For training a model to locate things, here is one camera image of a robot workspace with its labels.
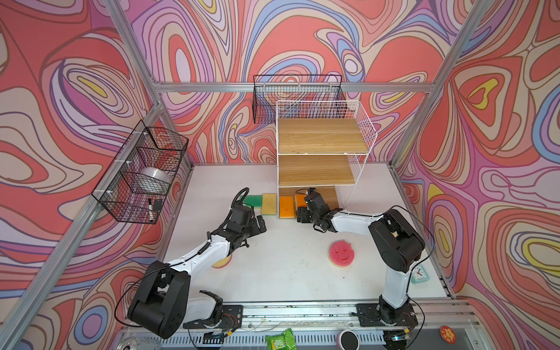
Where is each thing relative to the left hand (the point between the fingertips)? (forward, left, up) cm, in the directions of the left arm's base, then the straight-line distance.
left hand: (258, 222), depth 89 cm
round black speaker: (-40, -30, -2) cm, 50 cm away
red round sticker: (-38, -64, -6) cm, 75 cm away
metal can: (-41, +32, +7) cm, 52 cm away
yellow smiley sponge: (-15, +13, -5) cm, 21 cm away
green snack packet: (-40, -10, -6) cm, 42 cm away
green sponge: (+15, +3, -6) cm, 17 cm away
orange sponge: (+11, -12, -4) cm, 17 cm away
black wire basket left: (+2, +40, +23) cm, 46 cm away
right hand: (+7, -20, -6) cm, 22 cm away
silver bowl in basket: (+4, +33, +25) cm, 42 cm away
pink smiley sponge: (-12, -33, -4) cm, 35 cm away
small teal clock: (-20, -61, -5) cm, 65 cm away
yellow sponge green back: (+13, -4, -5) cm, 14 cm away
